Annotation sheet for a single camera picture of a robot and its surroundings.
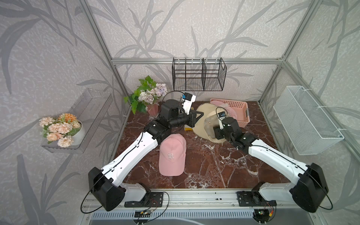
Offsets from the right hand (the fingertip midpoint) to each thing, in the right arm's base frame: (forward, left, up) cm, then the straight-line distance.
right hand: (217, 125), depth 83 cm
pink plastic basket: (+28, -26, -17) cm, 42 cm away
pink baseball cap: (-14, +27, -9) cm, 32 cm away
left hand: (-5, +10, +17) cm, 20 cm away
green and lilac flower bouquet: (+17, +41, +12) cm, 46 cm away
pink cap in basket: (+25, -17, -17) cm, 34 cm away
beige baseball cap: (-8, +9, +12) cm, 17 cm away
